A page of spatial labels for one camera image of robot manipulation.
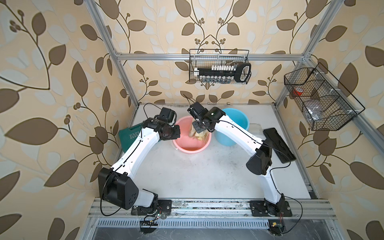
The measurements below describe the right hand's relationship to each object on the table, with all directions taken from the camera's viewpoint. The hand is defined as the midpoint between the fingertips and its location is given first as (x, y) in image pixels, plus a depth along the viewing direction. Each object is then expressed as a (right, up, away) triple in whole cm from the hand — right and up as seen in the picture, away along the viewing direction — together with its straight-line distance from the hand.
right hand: (201, 123), depth 85 cm
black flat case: (+50, -14, +10) cm, 53 cm away
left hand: (-15, -5, -5) cm, 16 cm away
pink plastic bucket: (-9, -13, +7) cm, 18 cm away
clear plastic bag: (+55, +5, -14) cm, 57 cm away
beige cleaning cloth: (0, -7, -2) cm, 7 cm away
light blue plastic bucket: (+25, +4, +9) cm, 26 cm away
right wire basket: (+62, +10, -13) cm, 64 cm away
